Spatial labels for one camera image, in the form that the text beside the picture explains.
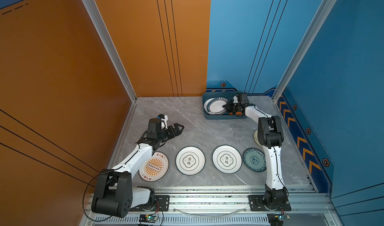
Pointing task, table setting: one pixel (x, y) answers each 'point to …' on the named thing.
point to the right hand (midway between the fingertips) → (221, 105)
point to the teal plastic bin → (225, 94)
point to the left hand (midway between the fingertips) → (179, 128)
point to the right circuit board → (277, 219)
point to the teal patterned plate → (254, 160)
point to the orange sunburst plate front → (156, 168)
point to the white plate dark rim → (214, 106)
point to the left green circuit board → (148, 218)
